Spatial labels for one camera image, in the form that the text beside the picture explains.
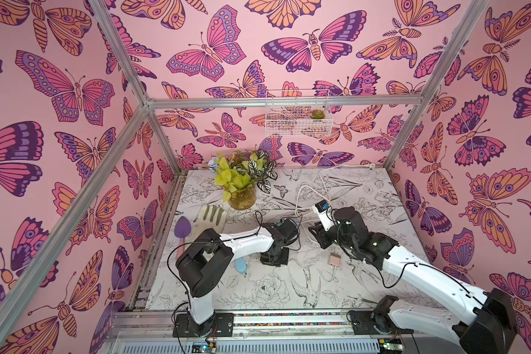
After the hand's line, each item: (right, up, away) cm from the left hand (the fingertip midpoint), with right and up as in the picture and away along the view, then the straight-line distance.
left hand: (283, 263), depth 88 cm
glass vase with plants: (-17, +36, +5) cm, 40 cm away
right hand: (+11, +17, -9) cm, 22 cm away
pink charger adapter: (+20, +2, -1) cm, 20 cm away
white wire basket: (+7, +62, +8) cm, 63 cm away
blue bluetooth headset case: (-17, -1, 0) cm, 17 cm away
